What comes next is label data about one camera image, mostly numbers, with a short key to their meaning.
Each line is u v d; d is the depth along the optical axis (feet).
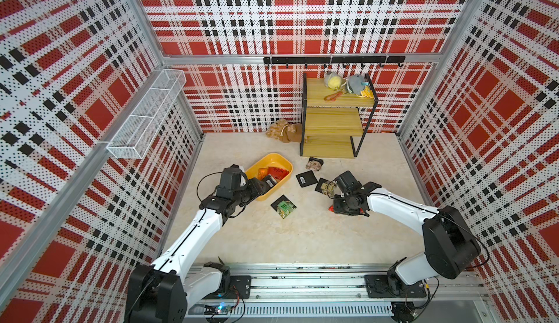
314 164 3.54
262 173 3.34
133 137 2.27
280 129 3.65
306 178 3.35
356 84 2.76
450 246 1.43
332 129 3.22
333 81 2.90
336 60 2.93
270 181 3.23
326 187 3.23
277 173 3.32
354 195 2.12
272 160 3.43
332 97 2.90
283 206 3.06
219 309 2.27
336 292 2.41
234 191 2.12
